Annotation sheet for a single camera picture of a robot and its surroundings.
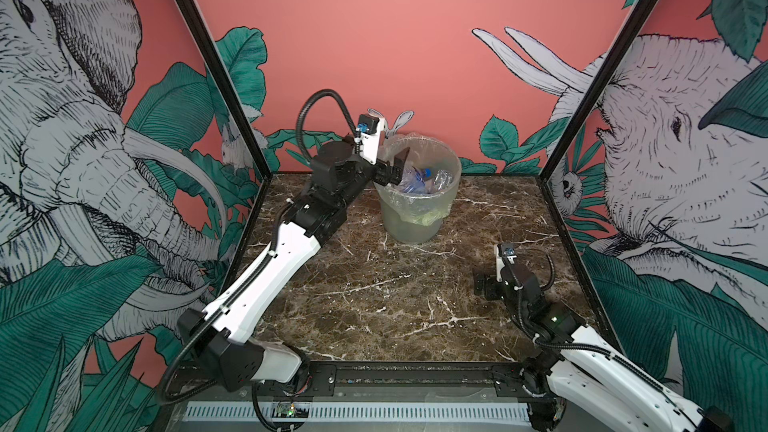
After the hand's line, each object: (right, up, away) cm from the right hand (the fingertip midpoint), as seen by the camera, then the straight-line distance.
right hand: (486, 265), depth 80 cm
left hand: (-27, +32, -17) cm, 45 cm away
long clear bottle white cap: (-10, +24, +10) cm, 28 cm away
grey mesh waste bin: (-21, +7, +20) cm, 30 cm away
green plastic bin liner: (-15, +33, +13) cm, 38 cm away
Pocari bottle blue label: (-19, +23, +6) cm, 30 cm away
